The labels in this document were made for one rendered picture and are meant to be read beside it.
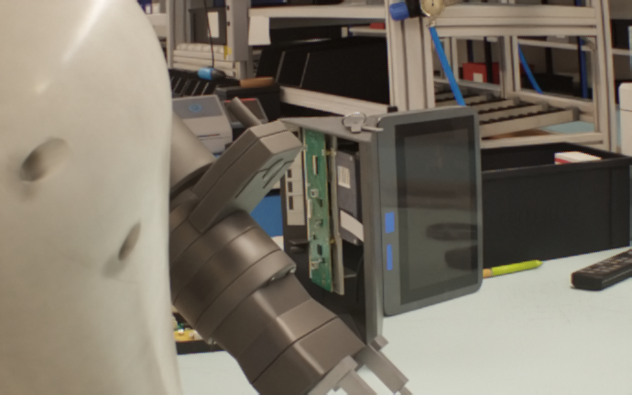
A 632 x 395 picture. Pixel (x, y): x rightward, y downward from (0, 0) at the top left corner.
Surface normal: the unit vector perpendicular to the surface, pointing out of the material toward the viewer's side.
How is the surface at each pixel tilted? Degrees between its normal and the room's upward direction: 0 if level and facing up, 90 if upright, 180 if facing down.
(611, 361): 0
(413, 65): 90
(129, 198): 114
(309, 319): 42
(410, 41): 90
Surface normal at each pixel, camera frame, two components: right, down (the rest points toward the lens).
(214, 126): 0.18, -0.67
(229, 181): -0.41, 0.16
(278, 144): 0.61, -0.69
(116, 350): 0.69, 0.57
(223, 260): 0.09, -0.33
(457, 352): -0.04, -0.99
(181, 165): 0.36, -0.54
